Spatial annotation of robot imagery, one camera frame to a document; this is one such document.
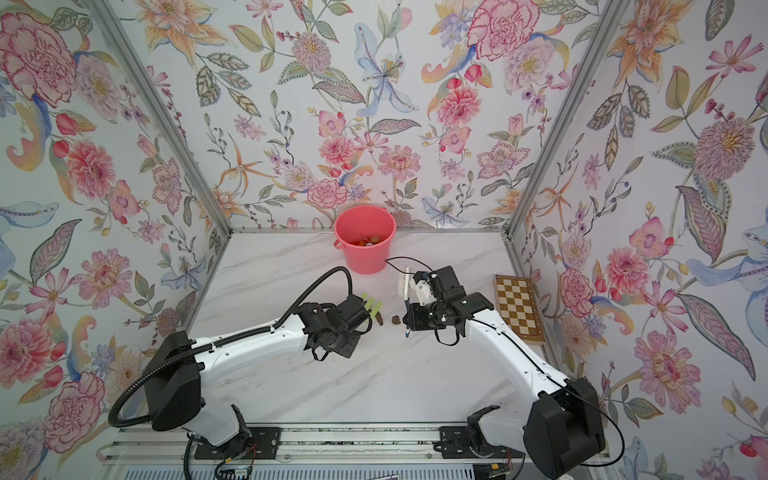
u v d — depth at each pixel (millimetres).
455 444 736
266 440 739
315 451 736
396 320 956
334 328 589
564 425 396
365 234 1100
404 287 797
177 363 419
